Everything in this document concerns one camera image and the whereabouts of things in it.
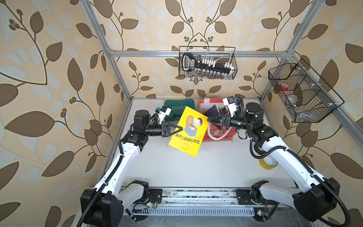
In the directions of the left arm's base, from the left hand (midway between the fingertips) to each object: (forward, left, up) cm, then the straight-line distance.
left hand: (179, 129), depth 65 cm
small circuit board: (-30, -42, -31) cm, 60 cm away
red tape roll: (+28, -60, +4) cm, 66 cm away
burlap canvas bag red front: (+10, -19, -20) cm, 30 cm away
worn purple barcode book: (+25, -19, -17) cm, 36 cm away
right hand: (+7, -15, +1) cm, 16 cm away
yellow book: (-3, -5, -4) cm, 7 cm away
